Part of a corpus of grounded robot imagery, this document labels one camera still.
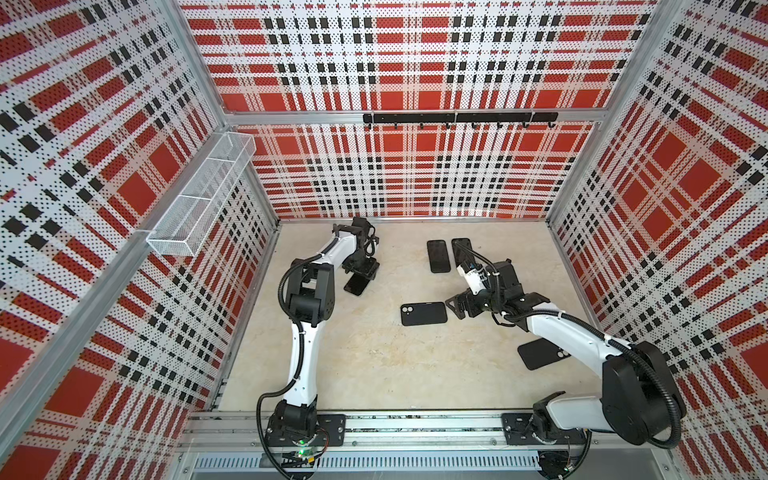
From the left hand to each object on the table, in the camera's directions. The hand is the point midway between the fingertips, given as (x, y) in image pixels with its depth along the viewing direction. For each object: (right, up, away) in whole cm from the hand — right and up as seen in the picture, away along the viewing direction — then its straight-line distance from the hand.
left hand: (364, 276), depth 103 cm
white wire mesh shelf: (-54, +18, -11) cm, 58 cm away
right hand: (+31, -5, -17) cm, 36 cm away
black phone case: (+21, -11, -8) cm, 25 cm away
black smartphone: (-2, -2, -2) cm, 4 cm away
